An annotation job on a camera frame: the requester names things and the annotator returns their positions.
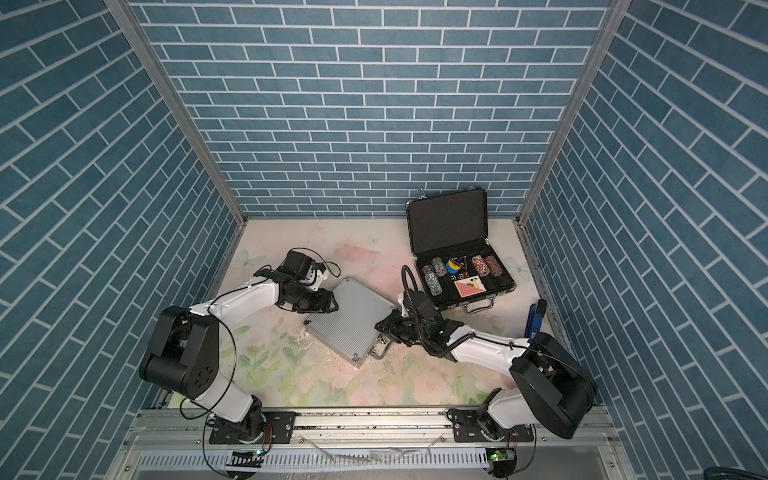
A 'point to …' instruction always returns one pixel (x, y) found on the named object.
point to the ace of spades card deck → (470, 286)
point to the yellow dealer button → (451, 267)
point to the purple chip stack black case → (427, 269)
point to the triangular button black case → (461, 261)
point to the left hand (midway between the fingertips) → (335, 308)
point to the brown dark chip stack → (495, 268)
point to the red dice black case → (460, 275)
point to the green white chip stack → (433, 283)
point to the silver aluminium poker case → (350, 329)
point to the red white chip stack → (480, 266)
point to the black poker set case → (452, 224)
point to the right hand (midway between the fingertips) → (375, 328)
